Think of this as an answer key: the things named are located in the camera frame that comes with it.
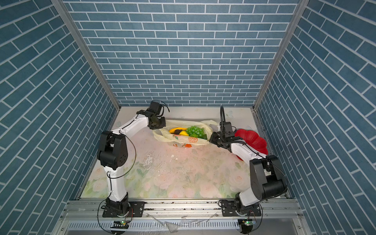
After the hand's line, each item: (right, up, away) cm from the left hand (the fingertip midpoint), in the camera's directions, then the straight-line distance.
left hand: (166, 125), depth 98 cm
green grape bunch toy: (+21, -5, +1) cm, 21 cm away
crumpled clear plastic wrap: (+9, -48, -28) cm, 57 cm away
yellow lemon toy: (+12, -5, -2) cm, 13 cm away
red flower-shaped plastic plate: (+60, -10, +1) cm, 61 cm away
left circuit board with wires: (-18, -49, -26) cm, 58 cm away
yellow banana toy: (+4, -4, +4) cm, 6 cm away
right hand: (+30, -8, -6) cm, 32 cm away
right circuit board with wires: (+45, -48, -27) cm, 71 cm away
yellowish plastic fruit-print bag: (-1, -6, -7) cm, 9 cm away
